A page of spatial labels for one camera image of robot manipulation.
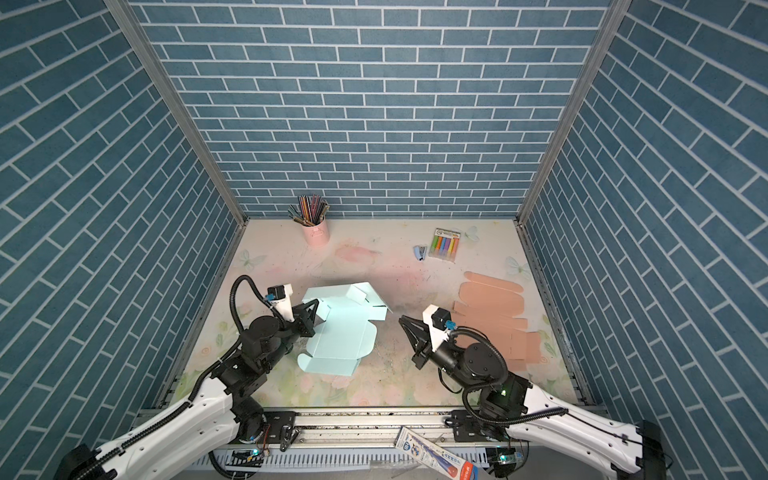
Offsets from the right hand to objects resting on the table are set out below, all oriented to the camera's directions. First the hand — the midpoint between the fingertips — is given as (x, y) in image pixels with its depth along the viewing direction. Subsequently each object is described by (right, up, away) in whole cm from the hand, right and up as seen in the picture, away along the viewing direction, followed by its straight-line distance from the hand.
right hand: (399, 318), depth 66 cm
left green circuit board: (-38, -36, +6) cm, 52 cm away
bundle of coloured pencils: (-33, +29, +42) cm, 61 cm away
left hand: (-21, +1, +13) cm, 25 cm away
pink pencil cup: (-30, +20, +42) cm, 55 cm away
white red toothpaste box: (+11, -34, +3) cm, 36 cm away
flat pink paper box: (+30, -3, +31) cm, 44 cm away
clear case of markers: (+17, +16, +46) cm, 52 cm away
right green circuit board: (+25, -35, +4) cm, 43 cm away
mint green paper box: (-13, -5, +7) cm, 15 cm away
